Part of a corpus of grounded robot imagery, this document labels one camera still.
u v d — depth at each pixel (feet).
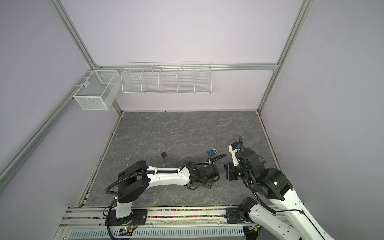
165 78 3.28
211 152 3.16
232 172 1.89
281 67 3.05
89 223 2.42
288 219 1.37
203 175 2.11
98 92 3.16
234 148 1.93
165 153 3.16
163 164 3.08
